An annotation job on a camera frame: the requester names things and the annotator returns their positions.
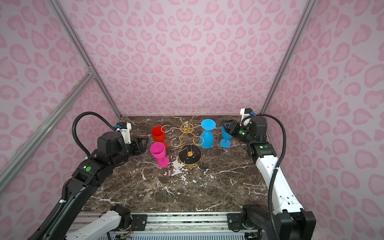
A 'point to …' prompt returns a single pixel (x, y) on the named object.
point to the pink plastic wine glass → (158, 151)
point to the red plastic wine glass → (158, 133)
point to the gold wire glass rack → (189, 153)
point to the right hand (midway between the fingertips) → (224, 122)
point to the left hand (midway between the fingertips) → (144, 137)
